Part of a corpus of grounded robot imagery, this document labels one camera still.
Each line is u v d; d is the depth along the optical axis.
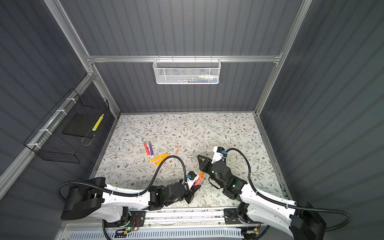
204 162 0.68
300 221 0.42
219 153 0.70
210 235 0.77
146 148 0.99
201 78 0.91
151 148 0.99
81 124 0.75
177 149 0.99
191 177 0.65
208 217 0.75
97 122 0.78
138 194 0.52
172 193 0.56
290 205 0.44
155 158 0.94
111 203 0.46
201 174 0.68
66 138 0.72
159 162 0.94
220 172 0.57
